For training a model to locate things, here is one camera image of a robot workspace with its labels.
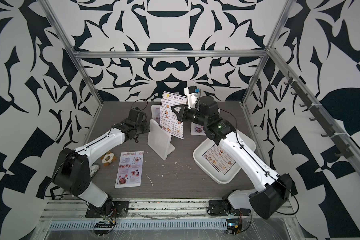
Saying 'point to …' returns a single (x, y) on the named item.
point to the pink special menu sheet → (129, 171)
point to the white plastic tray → (209, 168)
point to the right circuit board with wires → (234, 226)
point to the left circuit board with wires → (106, 225)
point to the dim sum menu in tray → (220, 158)
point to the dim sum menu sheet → (169, 120)
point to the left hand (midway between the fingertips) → (145, 123)
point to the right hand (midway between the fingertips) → (171, 106)
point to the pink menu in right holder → (196, 129)
